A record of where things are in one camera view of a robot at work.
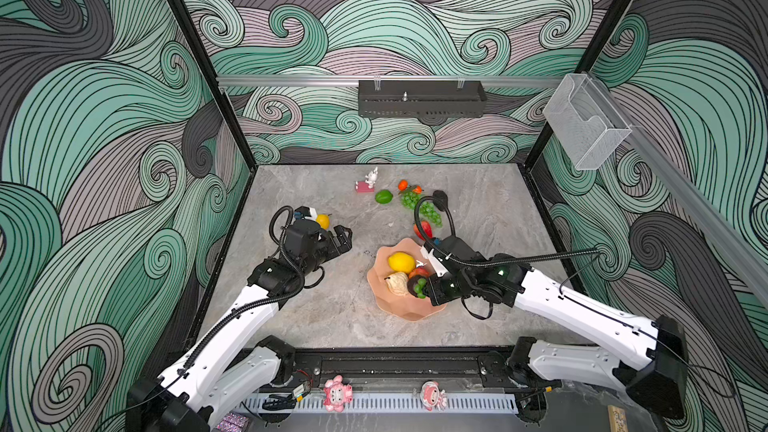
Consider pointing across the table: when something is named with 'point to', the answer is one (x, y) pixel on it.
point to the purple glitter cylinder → (232, 422)
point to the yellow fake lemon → (400, 261)
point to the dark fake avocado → (440, 200)
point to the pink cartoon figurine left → (337, 393)
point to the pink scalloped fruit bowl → (398, 278)
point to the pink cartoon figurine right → (432, 397)
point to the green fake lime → (384, 196)
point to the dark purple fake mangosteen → (418, 285)
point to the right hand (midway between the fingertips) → (422, 293)
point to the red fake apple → (419, 271)
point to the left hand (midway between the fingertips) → (340, 234)
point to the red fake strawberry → (427, 230)
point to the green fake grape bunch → (427, 210)
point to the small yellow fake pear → (324, 220)
